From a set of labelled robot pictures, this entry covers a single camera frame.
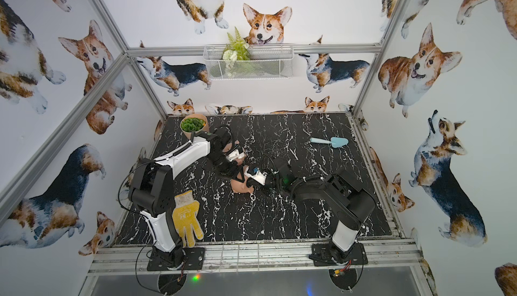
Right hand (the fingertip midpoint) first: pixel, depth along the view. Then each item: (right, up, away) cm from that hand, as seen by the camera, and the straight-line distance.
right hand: (248, 180), depth 86 cm
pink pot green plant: (-29, +26, +16) cm, 42 cm away
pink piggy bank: (-8, +15, -5) cm, 18 cm away
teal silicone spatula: (+44, +16, +22) cm, 52 cm away
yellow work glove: (-25, -15, -4) cm, 29 cm away
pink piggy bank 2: (-3, -2, -4) cm, 5 cm away
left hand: (-4, +2, 0) cm, 4 cm away
